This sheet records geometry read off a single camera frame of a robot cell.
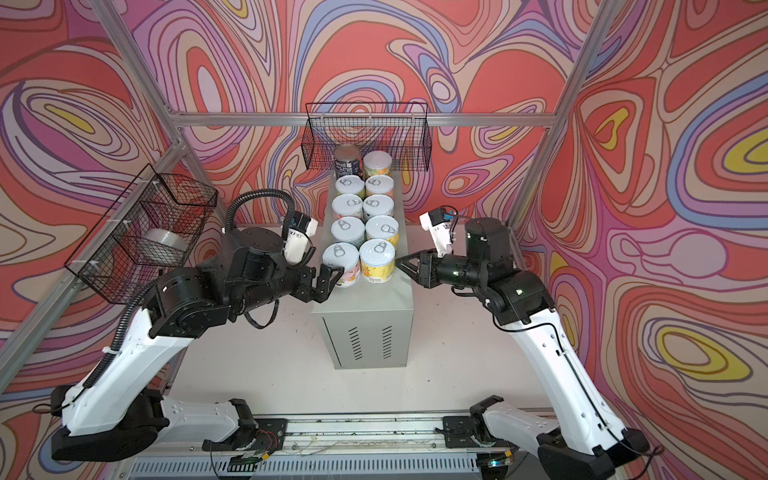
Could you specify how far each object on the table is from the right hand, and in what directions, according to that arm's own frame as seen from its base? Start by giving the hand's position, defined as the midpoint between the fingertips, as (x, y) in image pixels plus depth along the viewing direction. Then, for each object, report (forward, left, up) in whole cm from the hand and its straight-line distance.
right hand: (402, 270), depth 61 cm
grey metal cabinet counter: (-8, +7, -9) cm, 14 cm away
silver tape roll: (+15, +58, -3) cm, 60 cm away
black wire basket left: (+23, +66, -6) cm, 70 cm away
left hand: (-1, +14, +4) cm, 15 cm away
